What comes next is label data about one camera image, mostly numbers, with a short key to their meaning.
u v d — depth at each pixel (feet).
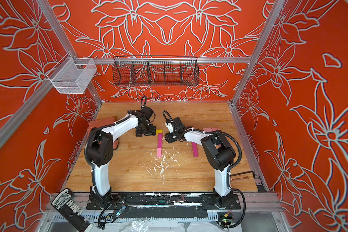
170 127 2.87
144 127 2.61
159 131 3.32
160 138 3.21
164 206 2.38
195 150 3.01
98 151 1.70
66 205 2.36
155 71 3.26
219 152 1.65
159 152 2.95
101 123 3.37
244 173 2.68
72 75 3.01
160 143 3.14
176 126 2.54
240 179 2.61
